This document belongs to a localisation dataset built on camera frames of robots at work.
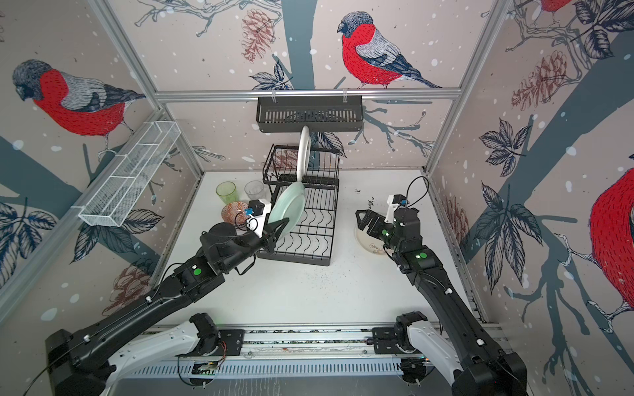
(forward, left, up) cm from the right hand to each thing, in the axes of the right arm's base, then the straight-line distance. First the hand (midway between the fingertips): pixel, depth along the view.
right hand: (363, 218), depth 78 cm
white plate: (+3, -4, -21) cm, 21 cm away
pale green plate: (-5, +22, +13) cm, 26 cm away
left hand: (-8, +23, +11) cm, 27 cm away
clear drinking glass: (+26, +47, -17) cm, 56 cm away
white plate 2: (+16, +20, +13) cm, 29 cm away
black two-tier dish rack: (+1, +19, -19) cm, 27 cm away
